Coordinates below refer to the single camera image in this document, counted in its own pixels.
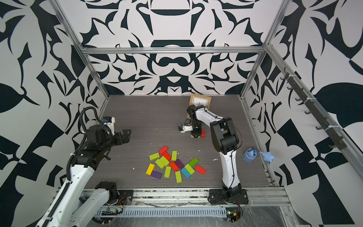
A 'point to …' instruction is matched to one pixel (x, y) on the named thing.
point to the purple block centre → (179, 164)
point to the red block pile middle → (167, 155)
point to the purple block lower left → (156, 174)
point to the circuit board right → (233, 213)
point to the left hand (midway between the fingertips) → (120, 129)
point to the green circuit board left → (112, 211)
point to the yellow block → (150, 169)
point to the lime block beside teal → (189, 169)
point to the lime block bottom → (178, 177)
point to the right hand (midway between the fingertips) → (196, 129)
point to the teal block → (185, 172)
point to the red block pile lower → (174, 166)
